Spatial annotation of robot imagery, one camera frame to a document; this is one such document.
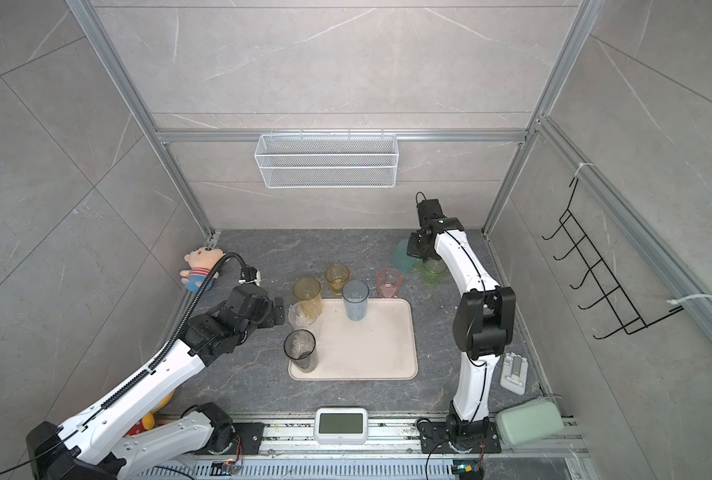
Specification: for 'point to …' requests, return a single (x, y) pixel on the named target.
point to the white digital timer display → (341, 426)
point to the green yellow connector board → (467, 468)
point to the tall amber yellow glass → (307, 289)
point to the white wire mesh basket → (359, 159)
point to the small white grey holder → (514, 373)
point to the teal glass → (402, 261)
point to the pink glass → (389, 281)
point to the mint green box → (528, 420)
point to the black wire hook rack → (594, 265)
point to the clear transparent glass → (302, 314)
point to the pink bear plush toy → (200, 261)
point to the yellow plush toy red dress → (146, 423)
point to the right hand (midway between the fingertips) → (418, 248)
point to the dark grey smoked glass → (300, 346)
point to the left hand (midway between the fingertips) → (266, 297)
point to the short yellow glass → (336, 275)
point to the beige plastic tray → (382, 347)
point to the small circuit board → (226, 467)
